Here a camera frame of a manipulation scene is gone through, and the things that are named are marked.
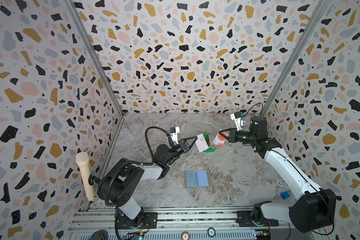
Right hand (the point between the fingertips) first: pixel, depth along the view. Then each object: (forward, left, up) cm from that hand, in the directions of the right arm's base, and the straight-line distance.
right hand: (220, 130), depth 75 cm
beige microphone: (-19, +58, +4) cm, 61 cm away
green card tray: (+6, +1, -28) cm, 29 cm away
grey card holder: (-13, +4, -28) cm, 31 cm away
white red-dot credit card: (-3, 0, -5) cm, 5 cm away
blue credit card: (-14, +7, -29) cm, 33 cm away
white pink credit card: (-3, +9, -6) cm, 12 cm away
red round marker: (-41, +17, -26) cm, 52 cm away
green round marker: (-40, +4, -28) cm, 49 cm away
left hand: (-4, +10, -2) cm, 11 cm away
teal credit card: (-14, +14, -29) cm, 35 cm away
